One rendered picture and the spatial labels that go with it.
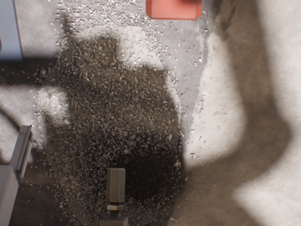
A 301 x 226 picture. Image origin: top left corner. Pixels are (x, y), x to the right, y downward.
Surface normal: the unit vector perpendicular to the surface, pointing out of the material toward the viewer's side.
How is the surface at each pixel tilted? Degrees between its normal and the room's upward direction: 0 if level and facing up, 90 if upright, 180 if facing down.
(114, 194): 49
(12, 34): 0
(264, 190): 0
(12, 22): 0
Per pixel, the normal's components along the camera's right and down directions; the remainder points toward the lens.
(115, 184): -0.02, -0.14
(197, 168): -0.04, 0.66
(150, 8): -0.73, 0.45
